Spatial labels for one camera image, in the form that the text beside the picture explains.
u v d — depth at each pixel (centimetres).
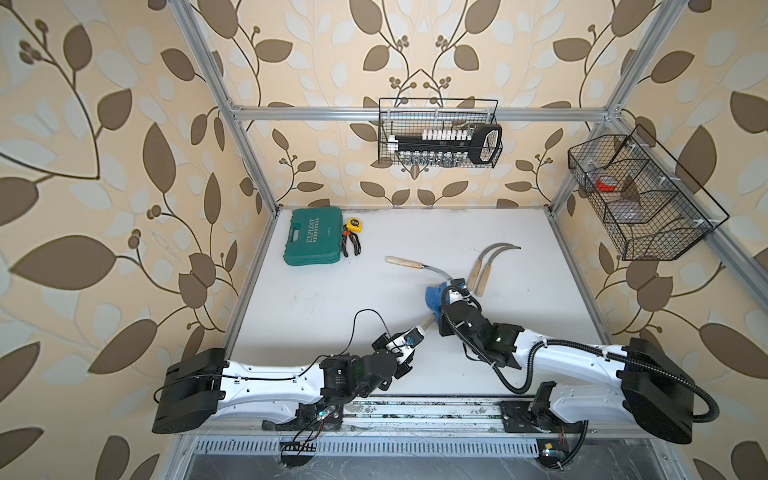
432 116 91
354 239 111
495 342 60
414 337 62
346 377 59
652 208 73
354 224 113
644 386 41
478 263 102
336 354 61
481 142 84
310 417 66
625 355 45
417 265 102
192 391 45
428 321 79
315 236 106
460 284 72
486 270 102
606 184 81
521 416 72
